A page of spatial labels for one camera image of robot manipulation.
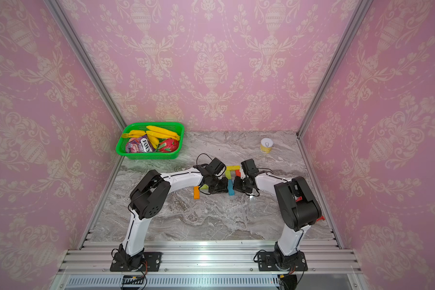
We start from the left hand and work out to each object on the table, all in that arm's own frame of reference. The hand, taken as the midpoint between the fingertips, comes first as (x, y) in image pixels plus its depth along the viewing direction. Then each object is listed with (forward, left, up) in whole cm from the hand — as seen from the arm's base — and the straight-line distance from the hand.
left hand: (229, 191), depth 94 cm
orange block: (-1, +18, -1) cm, 18 cm away
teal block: (0, -1, 0) cm, 1 cm away
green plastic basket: (+24, +63, +6) cm, 68 cm away
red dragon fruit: (+25, +35, +7) cm, 44 cm away
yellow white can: (+28, -22, +4) cm, 36 cm away
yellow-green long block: (+15, -2, +1) cm, 15 cm away
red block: (+10, -5, +3) cm, 11 cm away
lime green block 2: (-4, +12, +13) cm, 18 cm away
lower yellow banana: (+31, +46, +5) cm, 55 cm away
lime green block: (+10, +1, +1) cm, 10 cm away
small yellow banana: (+35, +59, +7) cm, 69 cm away
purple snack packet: (+26, +52, +6) cm, 59 cm away
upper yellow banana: (+36, +41, +7) cm, 56 cm away
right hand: (+2, 0, 0) cm, 2 cm away
